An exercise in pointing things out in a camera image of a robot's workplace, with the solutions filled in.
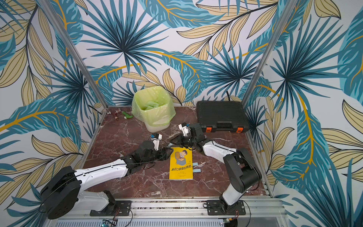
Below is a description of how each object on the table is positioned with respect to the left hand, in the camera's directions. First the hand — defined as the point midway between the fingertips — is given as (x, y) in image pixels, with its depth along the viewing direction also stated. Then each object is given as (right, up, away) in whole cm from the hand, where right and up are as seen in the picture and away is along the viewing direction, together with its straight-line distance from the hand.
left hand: (170, 152), depth 81 cm
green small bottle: (-37, +22, +29) cm, 52 cm away
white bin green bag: (-14, +28, +21) cm, 37 cm away
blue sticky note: (+15, -9, +7) cm, 19 cm away
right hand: (0, +6, +3) cm, 7 cm away
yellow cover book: (+6, -10, +7) cm, 13 cm away
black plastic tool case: (+37, +21, +26) cm, 50 cm away
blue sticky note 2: (+16, -12, +6) cm, 21 cm away
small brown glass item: (-46, +22, +32) cm, 60 cm away
